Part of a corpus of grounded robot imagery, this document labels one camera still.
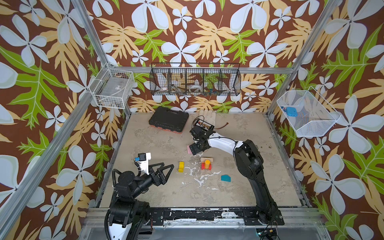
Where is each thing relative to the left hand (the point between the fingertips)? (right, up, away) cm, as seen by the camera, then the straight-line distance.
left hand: (168, 164), depth 67 cm
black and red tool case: (-3, +22, +44) cm, 50 cm away
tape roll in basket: (+13, +44, +32) cm, 56 cm away
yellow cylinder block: (+20, -4, +18) cm, 27 cm away
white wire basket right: (+76, +25, +15) cm, 81 cm away
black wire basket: (+13, +49, +31) cm, 60 cm away
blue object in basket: (+70, +26, +20) cm, 77 cm away
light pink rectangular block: (+9, +3, +27) cm, 29 cm away
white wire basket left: (-36, +40, +20) cm, 58 cm away
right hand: (+14, +3, +33) cm, 36 cm away
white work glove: (+24, +26, +51) cm, 62 cm away
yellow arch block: (+5, -8, +24) cm, 26 cm away
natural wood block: (+18, -2, +22) cm, 29 cm away
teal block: (+31, -13, +21) cm, 40 cm away
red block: (+18, -6, +22) cm, 29 cm away
